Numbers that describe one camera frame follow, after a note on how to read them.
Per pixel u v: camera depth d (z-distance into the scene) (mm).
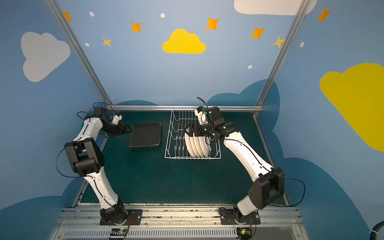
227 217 743
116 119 904
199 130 689
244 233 733
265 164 449
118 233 731
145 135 1064
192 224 733
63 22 734
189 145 856
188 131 690
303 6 691
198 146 861
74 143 543
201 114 702
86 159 552
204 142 882
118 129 858
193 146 858
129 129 902
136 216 757
